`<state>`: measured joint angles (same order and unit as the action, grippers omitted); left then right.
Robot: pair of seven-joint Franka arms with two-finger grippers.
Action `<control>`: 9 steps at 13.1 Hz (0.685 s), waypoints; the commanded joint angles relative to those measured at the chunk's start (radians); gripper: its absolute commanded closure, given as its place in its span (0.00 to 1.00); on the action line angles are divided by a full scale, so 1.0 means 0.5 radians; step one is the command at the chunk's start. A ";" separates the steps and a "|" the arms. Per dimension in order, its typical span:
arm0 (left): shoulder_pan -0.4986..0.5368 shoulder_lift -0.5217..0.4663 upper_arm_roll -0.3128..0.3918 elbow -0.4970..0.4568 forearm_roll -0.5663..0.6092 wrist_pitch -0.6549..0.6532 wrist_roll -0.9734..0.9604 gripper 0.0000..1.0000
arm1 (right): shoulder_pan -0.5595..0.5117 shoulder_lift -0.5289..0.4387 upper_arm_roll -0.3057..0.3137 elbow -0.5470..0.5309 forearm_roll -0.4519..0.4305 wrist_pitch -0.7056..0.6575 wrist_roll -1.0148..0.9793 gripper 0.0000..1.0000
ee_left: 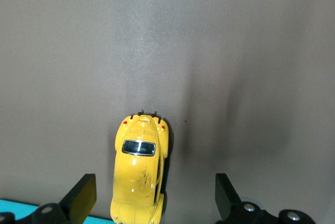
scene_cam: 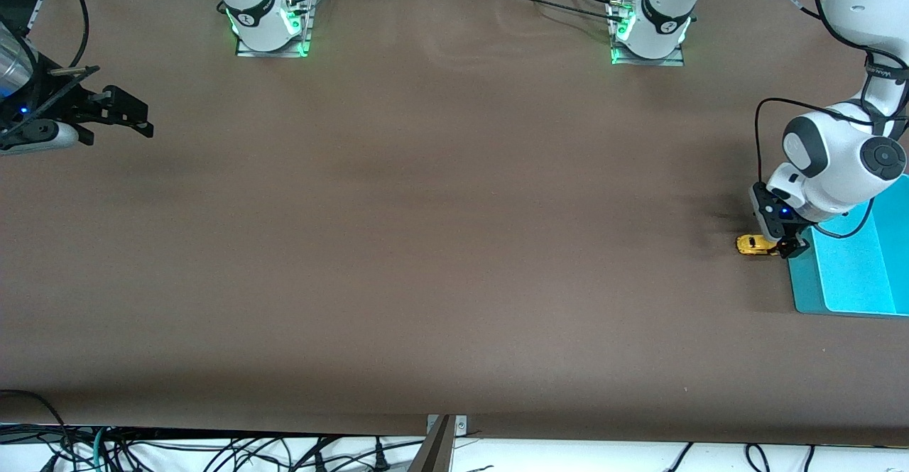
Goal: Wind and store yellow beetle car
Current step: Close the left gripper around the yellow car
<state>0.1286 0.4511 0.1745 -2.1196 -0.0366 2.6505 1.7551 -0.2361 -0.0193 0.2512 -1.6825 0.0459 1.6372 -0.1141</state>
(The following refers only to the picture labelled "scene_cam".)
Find yellow toy beetle car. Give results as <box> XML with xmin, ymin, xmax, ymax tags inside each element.
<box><xmin>736</xmin><ymin>234</ymin><xmax>780</xmax><ymax>256</ymax></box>

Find teal plastic storage bin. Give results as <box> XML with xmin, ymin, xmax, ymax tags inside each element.
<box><xmin>787</xmin><ymin>174</ymin><xmax>909</xmax><ymax>317</ymax></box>

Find grey metal strut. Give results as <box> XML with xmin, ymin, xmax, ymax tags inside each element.
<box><xmin>408</xmin><ymin>416</ymin><xmax>456</xmax><ymax>472</ymax></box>

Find thin black camera cable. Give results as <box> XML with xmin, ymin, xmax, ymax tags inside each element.
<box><xmin>812</xmin><ymin>201</ymin><xmax>876</xmax><ymax>240</ymax></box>

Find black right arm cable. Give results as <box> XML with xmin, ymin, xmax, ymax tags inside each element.
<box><xmin>48</xmin><ymin>0</ymin><xmax>102</xmax><ymax>79</ymax></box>

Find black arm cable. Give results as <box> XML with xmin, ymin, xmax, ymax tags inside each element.
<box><xmin>48</xmin><ymin>0</ymin><xmax>102</xmax><ymax>79</ymax></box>
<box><xmin>753</xmin><ymin>0</ymin><xmax>909</xmax><ymax>186</ymax></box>

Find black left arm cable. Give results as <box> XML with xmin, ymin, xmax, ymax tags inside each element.
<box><xmin>753</xmin><ymin>0</ymin><xmax>909</xmax><ymax>186</ymax></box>

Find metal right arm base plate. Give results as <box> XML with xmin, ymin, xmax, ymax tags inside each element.
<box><xmin>234</xmin><ymin>0</ymin><xmax>314</xmax><ymax>58</ymax></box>

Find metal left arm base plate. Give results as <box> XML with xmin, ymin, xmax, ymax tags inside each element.
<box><xmin>609</xmin><ymin>0</ymin><xmax>687</xmax><ymax>67</ymax></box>

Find black looped floor cable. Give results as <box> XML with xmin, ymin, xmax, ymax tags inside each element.
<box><xmin>0</xmin><ymin>389</ymin><xmax>76</xmax><ymax>472</ymax></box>

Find tangled black floor cables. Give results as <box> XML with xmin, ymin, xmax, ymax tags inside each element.
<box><xmin>107</xmin><ymin>429</ymin><xmax>427</xmax><ymax>472</ymax></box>

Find silver table edge bracket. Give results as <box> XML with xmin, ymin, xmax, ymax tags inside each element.
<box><xmin>426</xmin><ymin>415</ymin><xmax>469</xmax><ymax>437</ymax></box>

